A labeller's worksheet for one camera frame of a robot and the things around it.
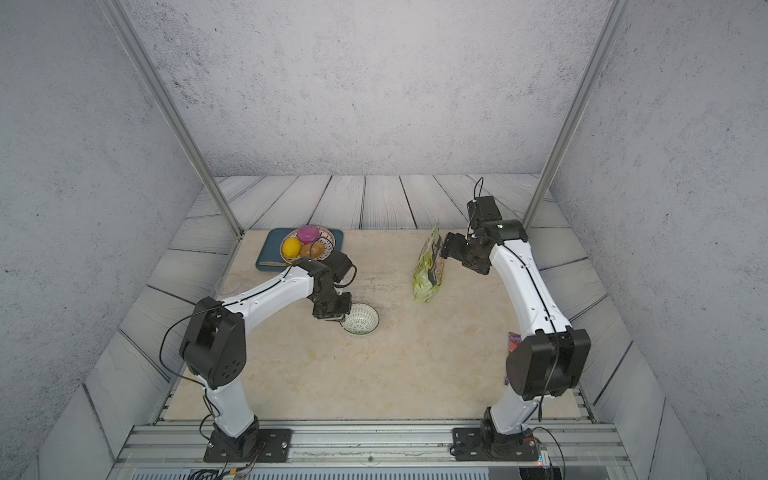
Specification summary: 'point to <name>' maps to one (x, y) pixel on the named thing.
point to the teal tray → (270, 250)
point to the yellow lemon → (291, 247)
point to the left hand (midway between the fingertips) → (351, 319)
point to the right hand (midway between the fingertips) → (454, 255)
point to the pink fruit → (307, 234)
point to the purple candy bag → (513, 341)
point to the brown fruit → (313, 249)
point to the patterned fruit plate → (324, 236)
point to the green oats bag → (429, 269)
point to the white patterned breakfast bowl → (362, 320)
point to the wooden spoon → (275, 263)
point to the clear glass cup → (231, 283)
